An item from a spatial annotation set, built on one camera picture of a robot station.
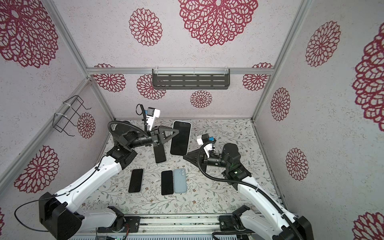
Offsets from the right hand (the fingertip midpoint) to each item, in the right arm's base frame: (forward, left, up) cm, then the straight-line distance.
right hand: (184, 155), depth 62 cm
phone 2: (+1, +31, -31) cm, 43 cm away
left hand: (+5, +3, +8) cm, 10 cm away
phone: (+20, +20, -31) cm, 42 cm away
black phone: (+1, +12, -31) cm, 34 cm away
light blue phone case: (+2, +5, -32) cm, 32 cm away
